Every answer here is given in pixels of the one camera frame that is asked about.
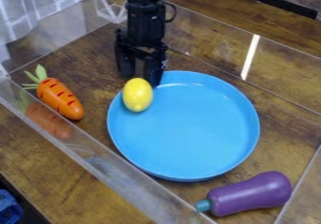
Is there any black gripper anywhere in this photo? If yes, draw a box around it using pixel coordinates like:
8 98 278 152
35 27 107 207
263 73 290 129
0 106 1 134
115 2 168 87

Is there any yellow toy lemon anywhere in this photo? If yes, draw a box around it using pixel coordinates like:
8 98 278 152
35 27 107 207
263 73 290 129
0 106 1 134
122 78 152 112

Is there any blue round tray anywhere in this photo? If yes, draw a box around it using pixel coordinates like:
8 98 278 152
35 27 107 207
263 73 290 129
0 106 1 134
107 70 259 182

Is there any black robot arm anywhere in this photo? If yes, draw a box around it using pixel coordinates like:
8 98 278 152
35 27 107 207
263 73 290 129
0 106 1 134
114 0 167 87

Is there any orange toy carrot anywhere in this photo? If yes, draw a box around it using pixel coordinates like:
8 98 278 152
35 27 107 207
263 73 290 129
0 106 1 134
23 64 84 121

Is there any white checkered curtain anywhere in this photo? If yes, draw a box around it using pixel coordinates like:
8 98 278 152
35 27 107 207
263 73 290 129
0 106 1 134
0 0 127 46

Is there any purple toy eggplant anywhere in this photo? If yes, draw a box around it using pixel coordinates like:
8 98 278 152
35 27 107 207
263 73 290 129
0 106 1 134
195 171 291 217

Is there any blue object at corner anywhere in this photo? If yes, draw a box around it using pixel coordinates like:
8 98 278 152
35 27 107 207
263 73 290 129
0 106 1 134
0 189 24 224

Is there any clear acrylic enclosure wall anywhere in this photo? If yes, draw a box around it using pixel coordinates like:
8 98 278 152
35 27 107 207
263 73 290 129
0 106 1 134
0 0 321 224

